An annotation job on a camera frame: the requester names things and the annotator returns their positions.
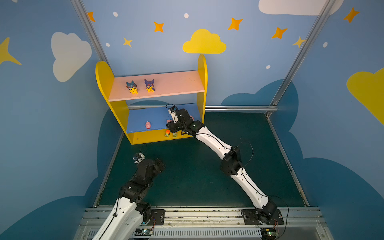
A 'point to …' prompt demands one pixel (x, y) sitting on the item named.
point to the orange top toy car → (167, 132)
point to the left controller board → (143, 232)
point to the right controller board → (269, 233)
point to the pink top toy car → (174, 135)
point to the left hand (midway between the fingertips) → (159, 163)
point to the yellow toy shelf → (142, 102)
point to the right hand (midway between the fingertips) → (170, 122)
